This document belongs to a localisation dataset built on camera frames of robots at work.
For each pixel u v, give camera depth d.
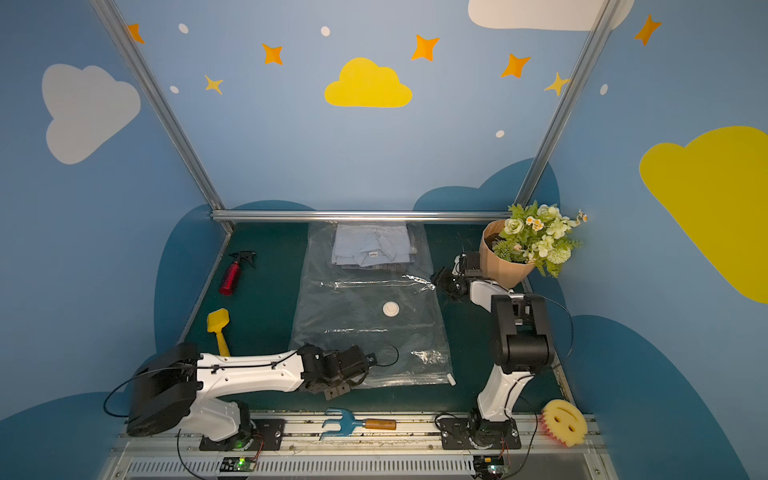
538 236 0.84
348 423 0.75
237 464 0.71
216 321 0.92
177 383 0.42
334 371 0.62
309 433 0.76
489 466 0.71
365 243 1.12
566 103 0.85
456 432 0.75
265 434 0.75
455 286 0.76
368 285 1.04
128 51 0.74
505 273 0.92
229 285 1.01
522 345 0.50
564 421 0.75
